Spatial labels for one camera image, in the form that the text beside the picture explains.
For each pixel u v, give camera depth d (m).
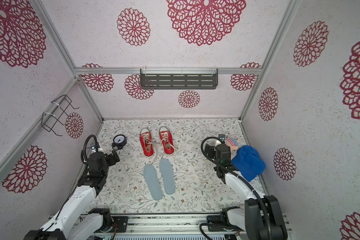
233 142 0.98
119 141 1.03
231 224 0.62
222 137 0.74
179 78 0.93
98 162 0.63
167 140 1.01
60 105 0.79
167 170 0.93
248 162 0.93
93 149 0.69
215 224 0.69
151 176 0.90
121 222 0.73
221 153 0.65
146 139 1.00
